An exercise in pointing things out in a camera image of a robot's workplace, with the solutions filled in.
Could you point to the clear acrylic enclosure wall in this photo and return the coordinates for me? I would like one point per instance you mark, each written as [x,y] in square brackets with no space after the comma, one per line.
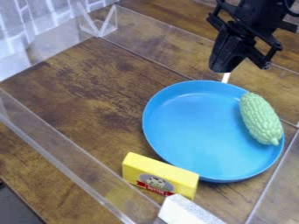
[71,111]

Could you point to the blue round plate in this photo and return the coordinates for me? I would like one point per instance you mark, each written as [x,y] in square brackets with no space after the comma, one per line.
[193,126]

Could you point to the green bumpy gourd toy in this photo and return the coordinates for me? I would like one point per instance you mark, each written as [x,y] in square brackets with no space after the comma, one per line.
[261,119]

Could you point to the yellow butter box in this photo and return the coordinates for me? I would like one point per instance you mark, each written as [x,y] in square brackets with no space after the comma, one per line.
[158,176]

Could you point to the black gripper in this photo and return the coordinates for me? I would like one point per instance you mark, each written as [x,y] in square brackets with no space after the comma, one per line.
[246,27]

